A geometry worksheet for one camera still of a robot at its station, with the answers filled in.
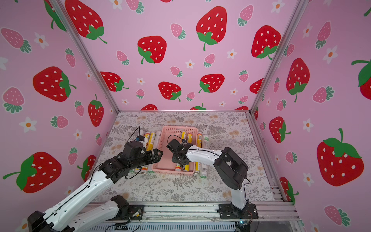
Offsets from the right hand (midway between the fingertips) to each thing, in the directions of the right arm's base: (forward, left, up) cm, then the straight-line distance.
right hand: (180, 155), depth 92 cm
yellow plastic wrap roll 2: (+12, -11, +1) cm, 16 cm away
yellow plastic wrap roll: (-11, +21, 0) cm, 24 cm away
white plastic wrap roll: (+6, +17, +2) cm, 18 cm away
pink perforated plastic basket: (+13, +14, +4) cm, 20 cm away
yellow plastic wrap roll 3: (+15, -5, 0) cm, 15 cm away
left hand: (-7, +10, +15) cm, 19 cm away
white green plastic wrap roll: (-8, -15, +1) cm, 17 cm away
